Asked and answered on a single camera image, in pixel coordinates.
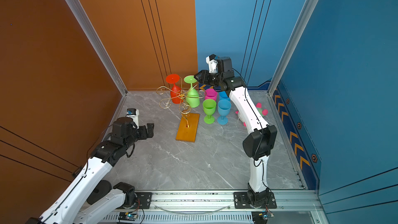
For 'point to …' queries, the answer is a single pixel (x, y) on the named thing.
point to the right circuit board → (261, 217)
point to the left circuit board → (127, 216)
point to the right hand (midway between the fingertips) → (195, 76)
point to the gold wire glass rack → (184, 108)
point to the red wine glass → (175, 94)
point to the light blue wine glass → (224, 108)
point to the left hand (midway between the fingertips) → (145, 123)
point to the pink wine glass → (210, 93)
